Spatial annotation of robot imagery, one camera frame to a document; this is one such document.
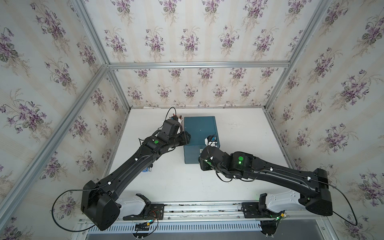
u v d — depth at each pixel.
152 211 0.73
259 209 0.66
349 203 0.37
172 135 0.59
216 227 0.73
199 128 0.80
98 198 0.38
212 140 0.62
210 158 0.48
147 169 0.86
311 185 0.40
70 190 0.37
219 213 0.73
